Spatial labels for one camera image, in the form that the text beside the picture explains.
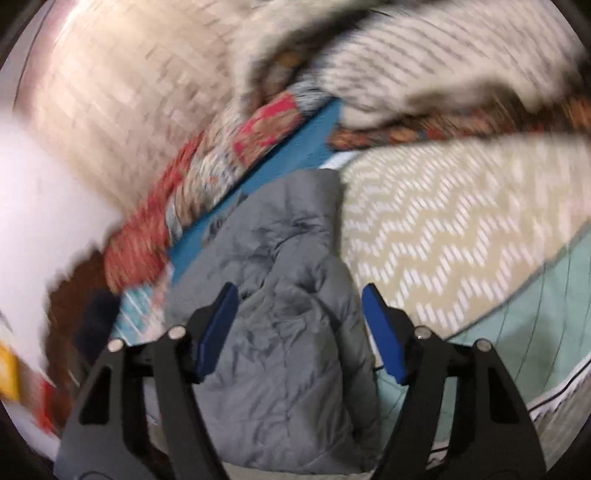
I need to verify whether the beige floral curtain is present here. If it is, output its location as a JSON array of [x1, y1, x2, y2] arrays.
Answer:
[[15, 0, 254, 212]]

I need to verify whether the red patchwork quilt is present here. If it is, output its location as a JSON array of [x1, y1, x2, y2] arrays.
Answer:
[[104, 85, 329, 293]]

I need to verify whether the dark navy folded cloth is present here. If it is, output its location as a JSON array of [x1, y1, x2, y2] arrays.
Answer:
[[74, 290, 121, 358]]

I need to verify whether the beige chevron bedsheet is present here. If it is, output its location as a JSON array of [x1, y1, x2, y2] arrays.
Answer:
[[322, 133, 591, 462]]

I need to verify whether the teal patterned pillow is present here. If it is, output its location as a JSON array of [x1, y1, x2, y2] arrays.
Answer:
[[110, 282, 168, 346]]

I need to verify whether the blue mat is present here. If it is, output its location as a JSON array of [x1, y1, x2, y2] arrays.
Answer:
[[168, 100, 342, 284]]

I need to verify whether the carved wooden headboard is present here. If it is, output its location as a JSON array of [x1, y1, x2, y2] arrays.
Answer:
[[45, 248, 117, 410]]

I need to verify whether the grey puffer jacket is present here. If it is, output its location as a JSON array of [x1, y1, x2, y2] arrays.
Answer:
[[165, 169, 380, 474]]

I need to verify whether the white patterned blanket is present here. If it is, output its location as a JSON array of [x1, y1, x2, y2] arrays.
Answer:
[[232, 1, 590, 157]]

